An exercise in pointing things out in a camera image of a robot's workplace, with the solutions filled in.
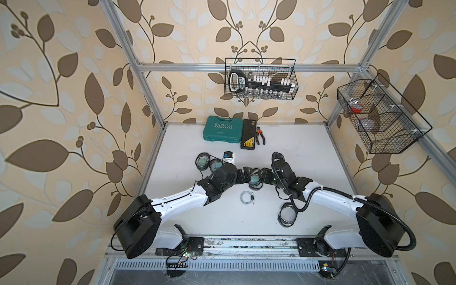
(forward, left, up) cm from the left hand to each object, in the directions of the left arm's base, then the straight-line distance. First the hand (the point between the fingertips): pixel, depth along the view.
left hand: (243, 168), depth 82 cm
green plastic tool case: (+35, +11, -10) cm, 38 cm away
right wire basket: (+12, -59, +20) cm, 64 cm away
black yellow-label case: (+34, -5, -14) cm, 37 cm away
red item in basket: (+21, -52, +18) cm, 59 cm away
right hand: (+1, -9, -6) cm, 11 cm away
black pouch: (-2, -7, -11) cm, 13 cm away
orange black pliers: (+36, -12, -14) cm, 40 cm away
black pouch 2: (-16, -21, -15) cm, 31 cm away
